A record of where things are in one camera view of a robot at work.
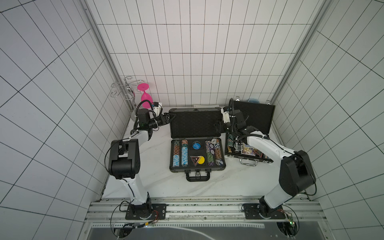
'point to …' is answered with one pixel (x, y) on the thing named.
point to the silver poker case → (205, 106)
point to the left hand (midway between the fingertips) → (174, 116)
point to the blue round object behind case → (254, 100)
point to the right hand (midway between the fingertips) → (218, 120)
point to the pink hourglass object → (145, 96)
